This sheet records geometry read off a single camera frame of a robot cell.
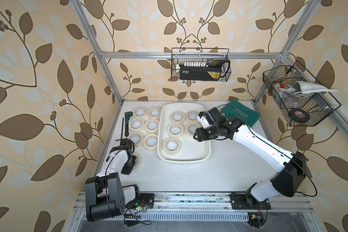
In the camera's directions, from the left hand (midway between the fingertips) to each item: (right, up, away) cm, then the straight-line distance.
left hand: (130, 164), depth 85 cm
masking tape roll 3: (-2, +22, +20) cm, 30 cm away
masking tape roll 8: (+28, +28, +23) cm, 46 cm away
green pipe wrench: (-11, +30, +26) cm, 41 cm away
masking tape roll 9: (+27, +19, +16) cm, 37 cm away
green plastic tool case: (+71, +34, +23) cm, 82 cm away
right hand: (+40, +18, -7) cm, 44 cm away
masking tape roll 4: (+9, +22, +19) cm, 30 cm away
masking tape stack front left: (+25, +10, +10) cm, 28 cm away
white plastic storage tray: (+38, +6, +7) cm, 39 cm away
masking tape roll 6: (+10, +11, +11) cm, 19 cm away
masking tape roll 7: (+5, +1, 0) cm, 5 cm away
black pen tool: (-12, +17, +17) cm, 27 cm away
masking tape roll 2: (+10, +32, +28) cm, 43 cm away
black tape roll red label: (+90, +30, -13) cm, 96 cm away
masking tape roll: (-2, +32, +29) cm, 43 cm away
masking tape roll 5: (0, +14, +13) cm, 19 cm away
